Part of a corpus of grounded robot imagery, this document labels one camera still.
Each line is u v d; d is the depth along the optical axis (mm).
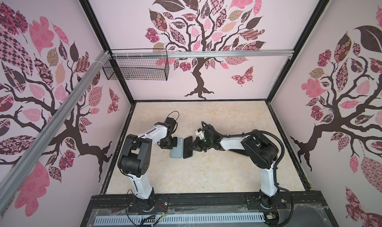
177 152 908
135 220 697
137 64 948
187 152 902
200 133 900
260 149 524
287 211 723
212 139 773
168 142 801
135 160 486
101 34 800
